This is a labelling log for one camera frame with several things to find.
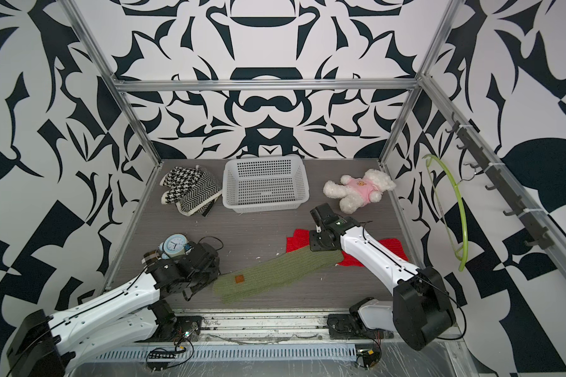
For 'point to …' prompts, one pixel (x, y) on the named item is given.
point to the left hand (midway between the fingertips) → (221, 266)
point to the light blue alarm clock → (173, 246)
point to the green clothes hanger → (461, 254)
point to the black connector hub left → (159, 354)
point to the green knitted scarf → (238, 284)
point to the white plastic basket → (265, 184)
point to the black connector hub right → (370, 357)
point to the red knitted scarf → (302, 238)
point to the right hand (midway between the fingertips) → (316, 239)
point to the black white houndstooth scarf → (192, 189)
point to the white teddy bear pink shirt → (355, 193)
